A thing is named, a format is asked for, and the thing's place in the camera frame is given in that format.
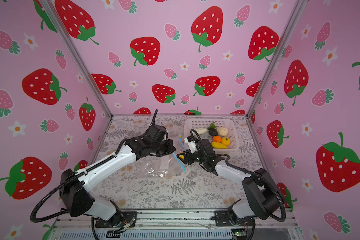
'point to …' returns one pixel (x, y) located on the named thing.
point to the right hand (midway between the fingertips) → (179, 154)
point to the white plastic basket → (230, 124)
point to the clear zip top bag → (169, 165)
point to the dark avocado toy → (213, 132)
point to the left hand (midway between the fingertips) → (178, 148)
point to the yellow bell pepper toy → (226, 141)
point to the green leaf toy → (212, 125)
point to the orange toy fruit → (216, 138)
